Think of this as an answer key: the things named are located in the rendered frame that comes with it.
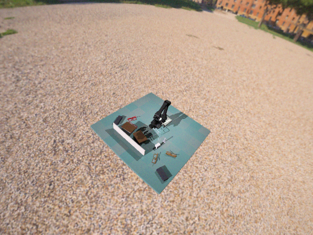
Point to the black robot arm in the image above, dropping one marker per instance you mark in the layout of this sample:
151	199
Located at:
158	114

